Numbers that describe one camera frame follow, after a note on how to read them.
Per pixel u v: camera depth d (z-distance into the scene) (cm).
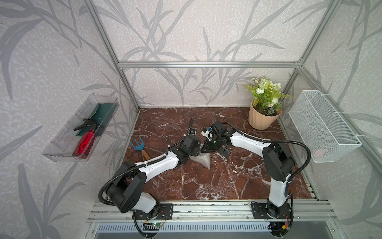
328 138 60
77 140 60
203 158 84
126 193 42
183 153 65
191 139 67
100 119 71
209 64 153
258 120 97
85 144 58
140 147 99
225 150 91
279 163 49
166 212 73
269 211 65
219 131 74
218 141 72
